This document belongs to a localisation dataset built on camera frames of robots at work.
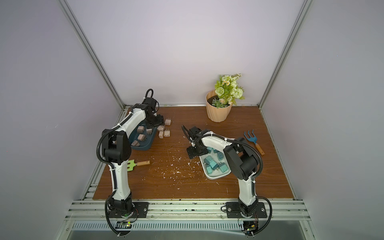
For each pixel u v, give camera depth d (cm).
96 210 76
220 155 88
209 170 83
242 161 50
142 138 99
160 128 103
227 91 92
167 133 102
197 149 79
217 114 102
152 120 85
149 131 101
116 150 56
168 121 107
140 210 73
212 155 92
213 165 85
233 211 73
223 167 85
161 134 100
